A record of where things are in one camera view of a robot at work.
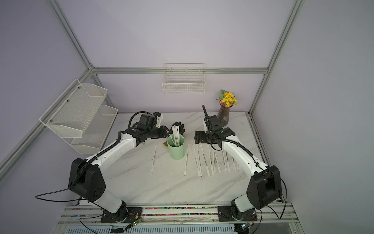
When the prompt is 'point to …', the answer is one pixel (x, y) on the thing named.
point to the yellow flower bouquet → (227, 99)
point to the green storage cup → (176, 153)
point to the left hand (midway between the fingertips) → (168, 133)
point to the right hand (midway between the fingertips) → (203, 139)
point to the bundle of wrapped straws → (176, 138)
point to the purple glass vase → (223, 116)
